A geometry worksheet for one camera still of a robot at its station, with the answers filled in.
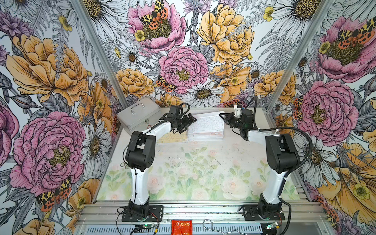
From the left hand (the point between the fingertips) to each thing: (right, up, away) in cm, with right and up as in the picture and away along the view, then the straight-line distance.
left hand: (192, 126), depth 98 cm
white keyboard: (+10, +3, +1) cm, 10 cm away
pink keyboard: (+18, -5, +4) cm, 19 cm away
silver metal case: (-33, +6, -1) cm, 34 cm away
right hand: (+17, +6, -2) cm, 18 cm away
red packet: (-5, -47, -28) cm, 55 cm away
